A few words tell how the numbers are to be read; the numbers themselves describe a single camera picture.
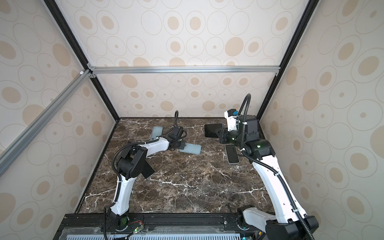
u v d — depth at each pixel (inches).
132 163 22.5
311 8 27.0
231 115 23.6
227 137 23.9
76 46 31.5
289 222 14.5
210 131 31.4
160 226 28.7
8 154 20.1
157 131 44.5
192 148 40.5
